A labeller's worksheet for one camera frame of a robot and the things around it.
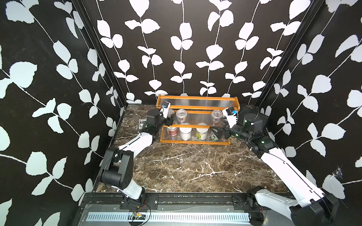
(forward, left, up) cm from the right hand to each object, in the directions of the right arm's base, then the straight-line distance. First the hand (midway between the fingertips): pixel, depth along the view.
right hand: (215, 121), depth 72 cm
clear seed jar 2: (+11, -3, -9) cm, 14 cm away
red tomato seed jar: (+8, +24, -23) cm, 35 cm away
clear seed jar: (+12, +18, -9) cm, 23 cm away
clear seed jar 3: (+12, +25, -8) cm, 29 cm away
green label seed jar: (+6, +5, -21) cm, 23 cm away
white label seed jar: (+5, +16, -20) cm, 26 cm away
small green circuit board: (-39, +40, -29) cm, 63 cm away
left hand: (+15, +25, -7) cm, 30 cm away
